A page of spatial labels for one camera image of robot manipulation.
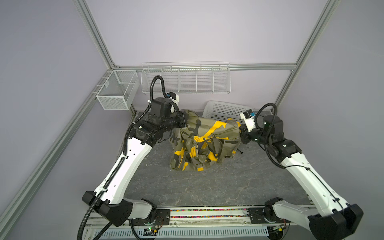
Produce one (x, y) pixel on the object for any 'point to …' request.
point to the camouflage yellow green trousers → (203, 142)
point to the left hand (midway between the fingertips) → (188, 117)
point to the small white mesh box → (119, 90)
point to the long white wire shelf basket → (204, 77)
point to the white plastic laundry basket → (222, 109)
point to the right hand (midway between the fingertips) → (235, 128)
